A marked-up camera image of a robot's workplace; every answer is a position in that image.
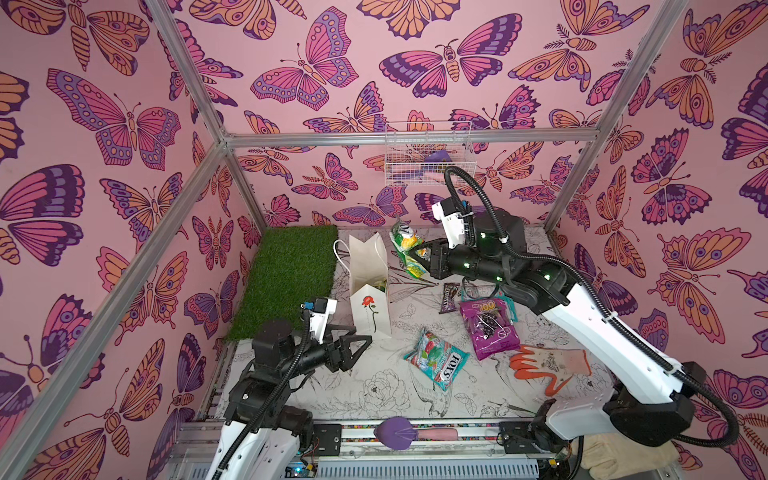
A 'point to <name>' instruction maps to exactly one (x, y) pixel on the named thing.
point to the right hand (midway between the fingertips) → (414, 246)
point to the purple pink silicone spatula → (399, 434)
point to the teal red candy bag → (442, 360)
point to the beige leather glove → (611, 455)
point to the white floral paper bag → (369, 287)
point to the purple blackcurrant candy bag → (490, 328)
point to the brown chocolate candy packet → (450, 297)
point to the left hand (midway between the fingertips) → (363, 334)
